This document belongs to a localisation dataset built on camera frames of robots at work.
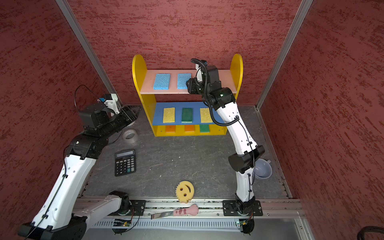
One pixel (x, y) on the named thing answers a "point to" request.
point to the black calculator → (124, 162)
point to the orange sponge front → (188, 128)
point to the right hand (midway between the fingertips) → (189, 85)
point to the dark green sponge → (187, 115)
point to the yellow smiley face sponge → (184, 191)
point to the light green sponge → (204, 128)
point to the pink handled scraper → (191, 210)
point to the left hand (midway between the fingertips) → (140, 112)
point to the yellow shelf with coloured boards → (154, 101)
